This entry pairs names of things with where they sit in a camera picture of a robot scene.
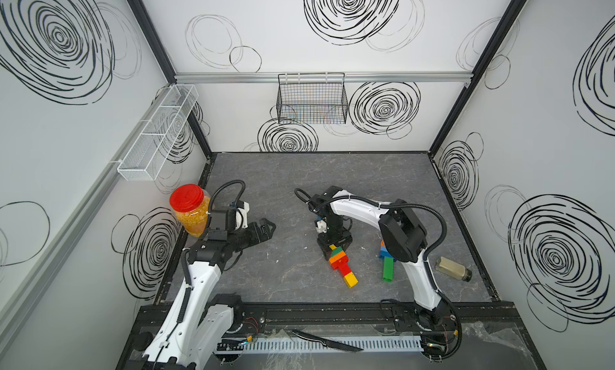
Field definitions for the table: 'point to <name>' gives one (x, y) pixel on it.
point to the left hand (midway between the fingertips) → (265, 230)
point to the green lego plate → (335, 250)
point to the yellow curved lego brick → (332, 247)
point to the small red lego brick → (344, 269)
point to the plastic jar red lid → (191, 204)
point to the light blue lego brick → (383, 248)
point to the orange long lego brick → (339, 253)
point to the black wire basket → (315, 98)
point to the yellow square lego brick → (351, 279)
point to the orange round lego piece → (383, 243)
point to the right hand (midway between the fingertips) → (334, 256)
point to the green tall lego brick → (388, 269)
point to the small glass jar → (453, 269)
